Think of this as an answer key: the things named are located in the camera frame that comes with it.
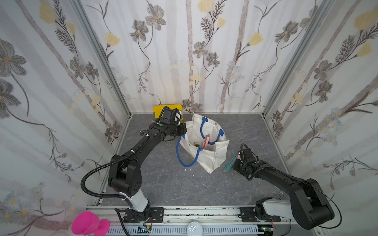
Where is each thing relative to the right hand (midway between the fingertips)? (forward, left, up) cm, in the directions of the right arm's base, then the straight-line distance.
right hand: (235, 165), depth 91 cm
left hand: (+15, +29, +18) cm, 37 cm away
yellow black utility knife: (+15, +24, -2) cm, 28 cm away
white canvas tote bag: (+3, +13, +14) cm, 19 cm away
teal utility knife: (+1, +2, -1) cm, 3 cm away
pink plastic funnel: (-33, +69, +14) cm, 78 cm away
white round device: (-34, +25, +6) cm, 42 cm away
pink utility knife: (+14, +18, +5) cm, 23 cm away
